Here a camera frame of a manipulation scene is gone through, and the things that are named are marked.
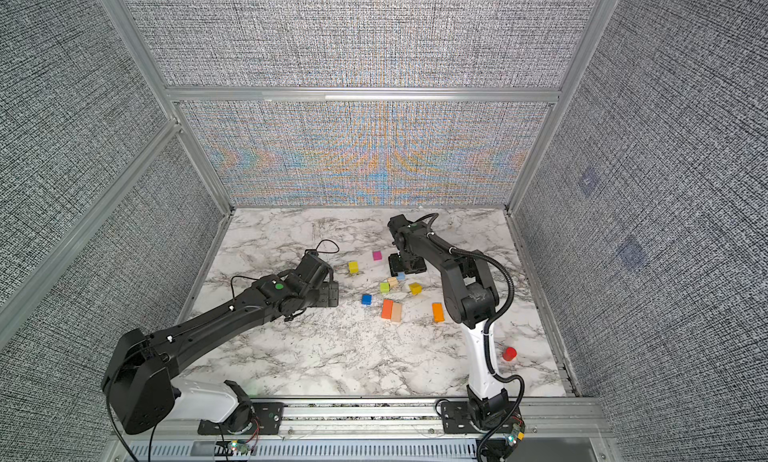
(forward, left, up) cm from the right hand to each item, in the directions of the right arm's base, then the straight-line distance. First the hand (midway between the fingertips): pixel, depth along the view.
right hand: (406, 270), depth 101 cm
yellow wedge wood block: (-7, -3, 0) cm, 7 cm away
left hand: (-14, +24, +10) cm, 30 cm away
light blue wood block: (-6, +2, +5) cm, 8 cm away
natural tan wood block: (-15, +3, -1) cm, 16 cm away
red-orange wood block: (-14, +7, -1) cm, 15 cm away
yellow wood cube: (+2, +18, 0) cm, 18 cm away
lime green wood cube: (-6, +7, -1) cm, 10 cm away
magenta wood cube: (+7, +10, 0) cm, 12 cm away
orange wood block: (-14, -9, -1) cm, 17 cm away
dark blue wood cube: (-11, +13, 0) cm, 17 cm away
